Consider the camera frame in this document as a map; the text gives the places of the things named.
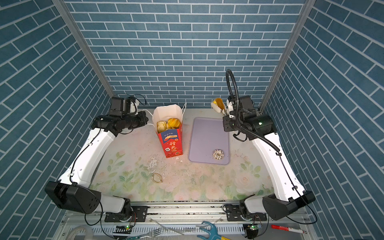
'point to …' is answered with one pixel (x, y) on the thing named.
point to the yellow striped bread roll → (173, 123)
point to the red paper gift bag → (171, 140)
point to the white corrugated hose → (88, 232)
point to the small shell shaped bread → (161, 126)
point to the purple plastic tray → (206, 135)
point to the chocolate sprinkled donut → (218, 154)
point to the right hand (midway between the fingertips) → (226, 118)
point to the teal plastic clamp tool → (212, 232)
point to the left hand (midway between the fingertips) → (149, 117)
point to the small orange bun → (218, 105)
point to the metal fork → (157, 232)
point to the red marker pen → (287, 229)
